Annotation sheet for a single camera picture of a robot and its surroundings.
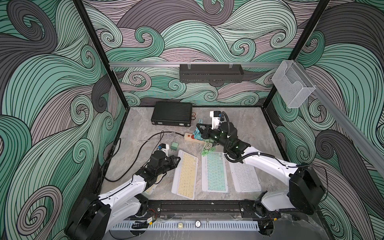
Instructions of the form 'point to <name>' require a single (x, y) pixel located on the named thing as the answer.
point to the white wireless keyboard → (244, 177)
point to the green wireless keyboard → (214, 172)
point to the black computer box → (176, 114)
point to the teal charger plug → (199, 136)
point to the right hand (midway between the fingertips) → (194, 126)
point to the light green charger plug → (174, 146)
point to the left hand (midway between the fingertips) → (181, 157)
